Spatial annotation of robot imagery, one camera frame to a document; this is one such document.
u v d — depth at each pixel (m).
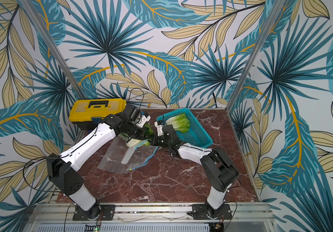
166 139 0.72
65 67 0.92
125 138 0.86
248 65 0.91
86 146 0.48
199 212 0.74
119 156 0.92
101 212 0.72
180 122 1.00
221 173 0.47
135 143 0.82
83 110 0.95
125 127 0.58
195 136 1.03
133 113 0.63
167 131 0.68
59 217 0.74
